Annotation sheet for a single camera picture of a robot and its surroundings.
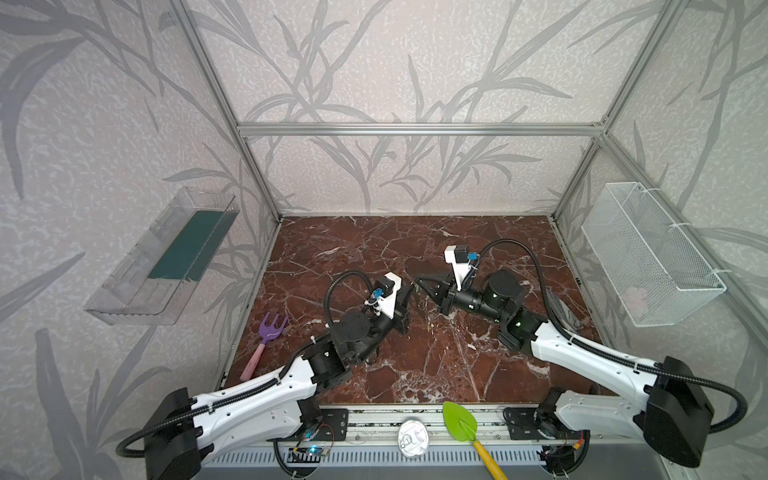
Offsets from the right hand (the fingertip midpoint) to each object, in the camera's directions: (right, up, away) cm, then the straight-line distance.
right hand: (418, 270), depth 68 cm
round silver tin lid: (-1, -39, 0) cm, 39 cm away
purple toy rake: (-45, -21, +21) cm, 54 cm away
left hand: (0, -2, 0) cm, 2 cm away
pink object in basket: (+54, -8, +5) cm, 55 cm away
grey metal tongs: (+45, -15, +22) cm, 53 cm away
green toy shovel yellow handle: (+11, -38, +5) cm, 40 cm away
